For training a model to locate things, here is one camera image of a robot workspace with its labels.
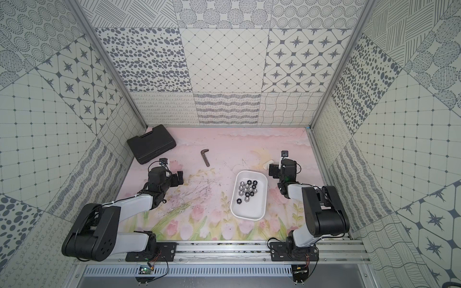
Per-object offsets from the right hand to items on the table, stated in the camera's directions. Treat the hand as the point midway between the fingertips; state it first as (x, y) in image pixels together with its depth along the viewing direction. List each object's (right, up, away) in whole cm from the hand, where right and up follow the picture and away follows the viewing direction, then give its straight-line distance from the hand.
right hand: (282, 166), depth 96 cm
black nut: (-18, -8, -1) cm, 20 cm away
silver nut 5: (-17, -12, -4) cm, 21 cm away
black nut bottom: (-24, -16, -8) cm, 29 cm away
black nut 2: (-15, -9, -2) cm, 18 cm away
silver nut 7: (-16, -11, -3) cm, 19 cm away
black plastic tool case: (-75, +12, +8) cm, 76 cm away
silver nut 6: (-20, -16, -8) cm, 26 cm away
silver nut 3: (-23, -13, -6) cm, 27 cm away
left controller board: (-63, -39, -25) cm, 78 cm away
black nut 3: (-17, -13, -6) cm, 22 cm away
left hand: (-59, -2, -4) cm, 59 cm away
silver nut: (-22, -9, -3) cm, 24 cm away
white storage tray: (-18, -14, -6) cm, 24 cm away
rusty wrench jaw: (-44, +4, +8) cm, 45 cm away
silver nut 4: (-19, -10, -3) cm, 22 cm away
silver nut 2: (-23, -11, -3) cm, 25 cm away
